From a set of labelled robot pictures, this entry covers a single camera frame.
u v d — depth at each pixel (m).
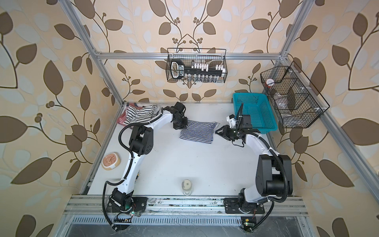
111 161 0.87
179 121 0.92
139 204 0.74
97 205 0.75
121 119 1.04
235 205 0.73
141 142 0.64
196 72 0.84
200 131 1.02
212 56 0.91
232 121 0.83
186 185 0.71
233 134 0.77
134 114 1.08
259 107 1.15
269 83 0.79
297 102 0.73
